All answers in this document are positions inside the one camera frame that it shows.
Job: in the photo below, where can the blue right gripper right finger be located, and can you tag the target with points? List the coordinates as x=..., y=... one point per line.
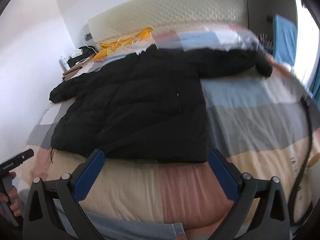
x=225, y=174

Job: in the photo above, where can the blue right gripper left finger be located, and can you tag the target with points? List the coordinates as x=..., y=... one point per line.
x=86, y=173

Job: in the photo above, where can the black puffer jacket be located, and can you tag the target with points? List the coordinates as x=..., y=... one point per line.
x=147, y=106

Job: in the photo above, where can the person's left hand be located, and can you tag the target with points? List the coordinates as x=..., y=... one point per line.
x=13, y=197

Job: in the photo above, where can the wooden nightstand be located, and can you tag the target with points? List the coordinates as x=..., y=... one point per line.
x=77, y=68

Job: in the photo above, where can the white bottle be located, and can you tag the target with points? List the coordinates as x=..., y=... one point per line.
x=64, y=62

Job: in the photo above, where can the blue curtain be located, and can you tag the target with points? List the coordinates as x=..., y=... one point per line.
x=315, y=86

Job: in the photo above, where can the white phone on nightstand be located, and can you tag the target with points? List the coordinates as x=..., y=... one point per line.
x=81, y=61

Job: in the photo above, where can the white box on nightstand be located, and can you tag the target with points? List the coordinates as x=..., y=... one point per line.
x=76, y=53

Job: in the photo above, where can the black bag on nightstand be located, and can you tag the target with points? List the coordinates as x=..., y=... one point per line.
x=87, y=52

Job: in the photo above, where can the yellow pillow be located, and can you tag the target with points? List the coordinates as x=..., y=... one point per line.
x=107, y=48

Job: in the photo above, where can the blue towel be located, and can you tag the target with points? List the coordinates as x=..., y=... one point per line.
x=284, y=40

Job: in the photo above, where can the cream quilted headboard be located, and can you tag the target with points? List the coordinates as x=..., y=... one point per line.
x=135, y=15

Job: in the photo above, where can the grey wardrobe cabinet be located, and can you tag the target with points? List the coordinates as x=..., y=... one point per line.
x=265, y=15

